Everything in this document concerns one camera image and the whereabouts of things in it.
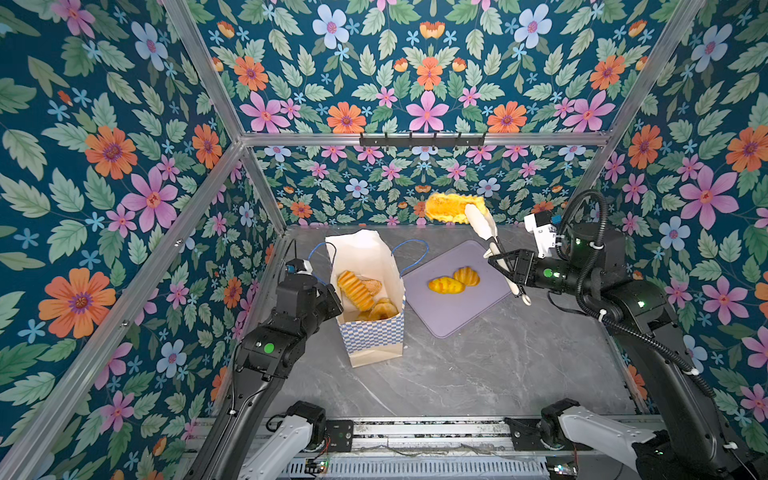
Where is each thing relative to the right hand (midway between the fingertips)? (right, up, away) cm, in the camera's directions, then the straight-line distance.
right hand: (495, 257), depth 60 cm
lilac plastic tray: (-5, -19, +36) cm, 41 cm away
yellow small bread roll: (-5, -10, +39) cm, 40 cm away
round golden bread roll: (-29, -10, +37) cm, 48 cm away
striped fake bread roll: (+3, -7, +41) cm, 41 cm away
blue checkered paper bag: (-31, +1, +29) cm, 42 cm away
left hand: (-33, -6, +8) cm, 35 cm away
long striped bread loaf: (-34, -11, +31) cm, 47 cm away
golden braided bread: (-25, -16, +28) cm, 41 cm away
